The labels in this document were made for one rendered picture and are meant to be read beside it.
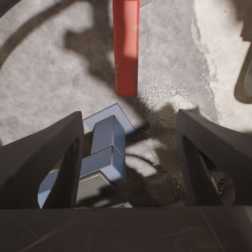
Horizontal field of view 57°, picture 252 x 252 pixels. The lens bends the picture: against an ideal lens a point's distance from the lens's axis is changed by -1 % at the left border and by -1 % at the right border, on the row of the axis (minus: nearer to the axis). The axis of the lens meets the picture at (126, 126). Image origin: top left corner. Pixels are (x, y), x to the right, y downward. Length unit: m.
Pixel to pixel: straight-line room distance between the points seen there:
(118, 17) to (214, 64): 0.61
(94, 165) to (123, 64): 0.48
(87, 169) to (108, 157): 0.07
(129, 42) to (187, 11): 0.52
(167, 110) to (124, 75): 0.61
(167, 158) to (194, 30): 0.50
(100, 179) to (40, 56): 0.40
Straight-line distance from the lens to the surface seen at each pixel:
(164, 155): 0.94
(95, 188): 0.67
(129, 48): 0.20
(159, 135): 0.87
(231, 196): 0.54
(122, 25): 0.19
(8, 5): 0.25
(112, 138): 0.70
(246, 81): 0.79
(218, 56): 0.77
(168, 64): 0.74
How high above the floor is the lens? 0.67
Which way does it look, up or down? 53 degrees down
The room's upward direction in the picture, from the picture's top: 178 degrees clockwise
